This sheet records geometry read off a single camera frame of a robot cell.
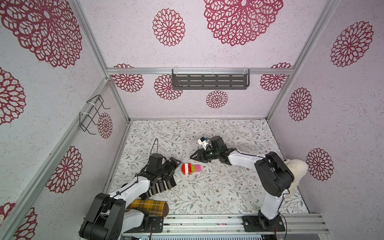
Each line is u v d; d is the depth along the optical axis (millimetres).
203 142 856
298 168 713
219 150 745
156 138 1097
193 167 922
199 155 809
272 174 498
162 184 859
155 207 795
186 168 901
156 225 734
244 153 615
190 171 916
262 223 649
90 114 754
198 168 939
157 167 676
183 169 904
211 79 927
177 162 797
